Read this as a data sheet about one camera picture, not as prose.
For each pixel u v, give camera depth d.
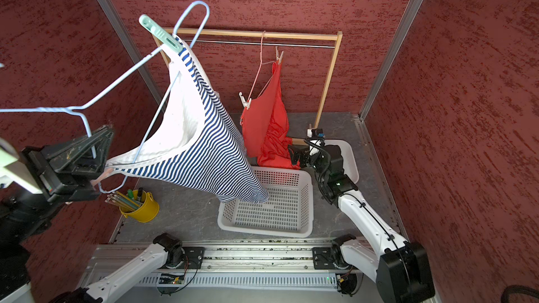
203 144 0.45
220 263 0.74
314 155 0.69
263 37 0.61
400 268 0.39
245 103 0.64
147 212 0.78
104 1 0.76
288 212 0.85
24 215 0.27
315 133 0.66
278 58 0.83
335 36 0.62
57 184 0.27
